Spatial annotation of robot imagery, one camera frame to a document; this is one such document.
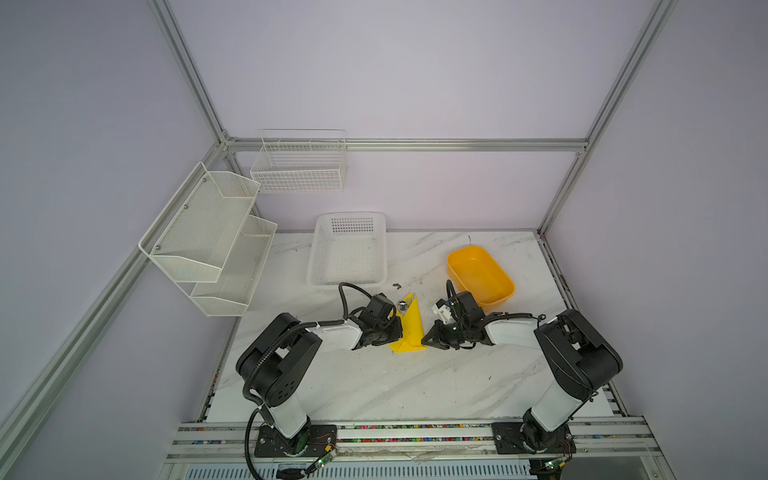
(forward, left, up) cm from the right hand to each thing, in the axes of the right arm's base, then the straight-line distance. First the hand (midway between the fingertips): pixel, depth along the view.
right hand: (421, 341), depth 89 cm
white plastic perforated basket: (+41, +27, -3) cm, 49 cm away
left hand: (+3, +6, -1) cm, 7 cm away
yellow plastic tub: (+28, -20, +1) cm, 34 cm away
